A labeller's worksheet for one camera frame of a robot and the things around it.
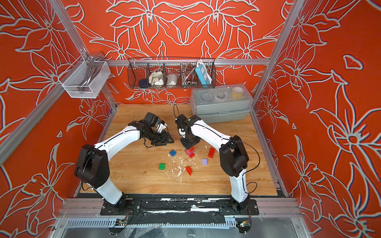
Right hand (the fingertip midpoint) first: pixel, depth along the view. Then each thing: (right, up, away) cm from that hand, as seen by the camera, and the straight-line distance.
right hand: (186, 145), depth 86 cm
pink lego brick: (+2, -5, +2) cm, 5 cm away
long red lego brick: (+16, -5, +6) cm, 18 cm away
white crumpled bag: (-19, +42, +6) cm, 46 cm away
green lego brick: (-15, -12, 0) cm, 19 cm away
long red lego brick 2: (+3, -7, +4) cm, 9 cm away
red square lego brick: (+3, -2, -2) cm, 4 cm away
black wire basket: (-11, +48, +14) cm, 51 cm away
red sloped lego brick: (+2, -14, -2) cm, 14 cm away
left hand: (-9, +3, -1) cm, 10 cm away
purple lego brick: (+11, -10, +2) cm, 15 cm away
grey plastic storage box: (+24, +26, +14) cm, 38 cm away
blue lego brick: (-9, -6, +6) cm, 12 cm away
